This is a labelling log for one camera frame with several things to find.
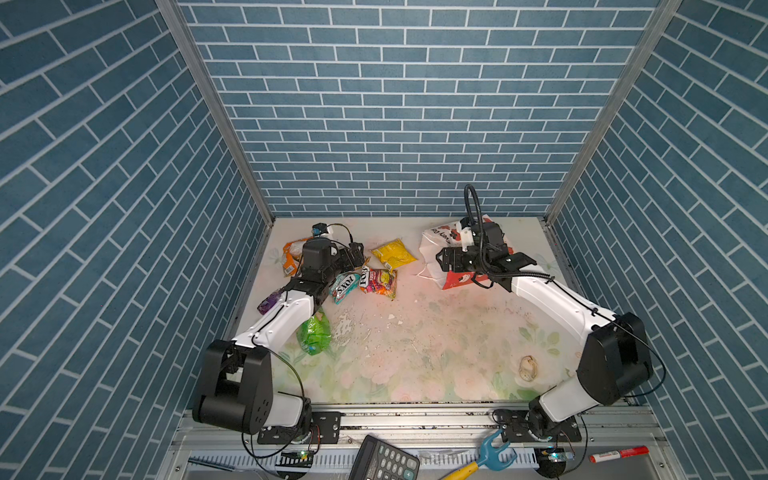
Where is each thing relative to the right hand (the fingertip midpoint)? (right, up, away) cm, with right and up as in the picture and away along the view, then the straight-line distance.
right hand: (446, 252), depth 87 cm
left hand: (-28, +1, 0) cm, 28 cm away
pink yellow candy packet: (-20, -9, +8) cm, 24 cm away
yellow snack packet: (-15, -1, +19) cm, 24 cm away
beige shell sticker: (+23, -33, -2) cm, 41 cm away
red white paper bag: (+2, +5, +8) cm, 10 cm away
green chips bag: (-36, -22, -8) cm, 43 cm away
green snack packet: (-32, -11, +9) cm, 35 cm away
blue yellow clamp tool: (+8, -47, -18) cm, 51 cm away
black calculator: (-18, -48, -19) cm, 54 cm away
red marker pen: (+41, -48, -16) cm, 65 cm away
